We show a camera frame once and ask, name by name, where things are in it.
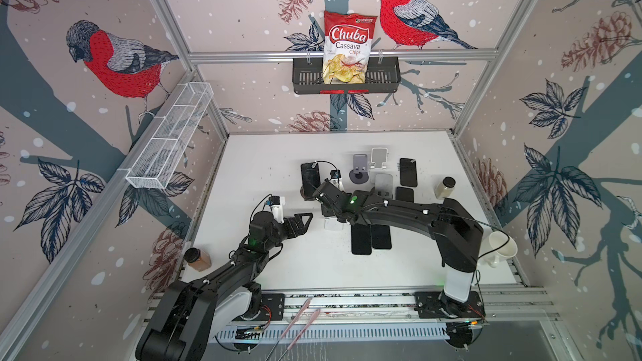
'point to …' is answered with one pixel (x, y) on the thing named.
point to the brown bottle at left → (197, 259)
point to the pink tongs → (301, 334)
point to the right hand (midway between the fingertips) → (330, 200)
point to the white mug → (494, 241)
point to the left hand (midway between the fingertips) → (308, 213)
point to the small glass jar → (445, 188)
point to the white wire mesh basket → (156, 161)
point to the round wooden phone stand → (384, 185)
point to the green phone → (405, 195)
